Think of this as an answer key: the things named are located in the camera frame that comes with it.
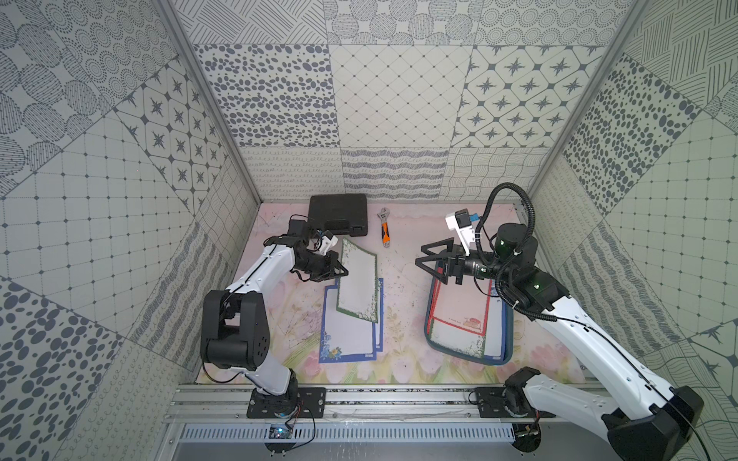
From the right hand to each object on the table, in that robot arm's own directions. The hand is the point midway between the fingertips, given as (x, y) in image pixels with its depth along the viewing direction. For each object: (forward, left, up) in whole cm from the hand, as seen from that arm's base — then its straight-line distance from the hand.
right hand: (420, 259), depth 64 cm
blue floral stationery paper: (-7, +20, -33) cm, 39 cm away
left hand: (+7, +18, -19) cm, 27 cm away
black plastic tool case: (+42, +27, -30) cm, 58 cm away
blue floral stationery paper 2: (-2, +10, -33) cm, 35 cm away
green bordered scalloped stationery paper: (-6, -13, -32) cm, 35 cm away
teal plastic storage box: (-6, -26, -30) cm, 40 cm away
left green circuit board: (-30, +35, -34) cm, 57 cm away
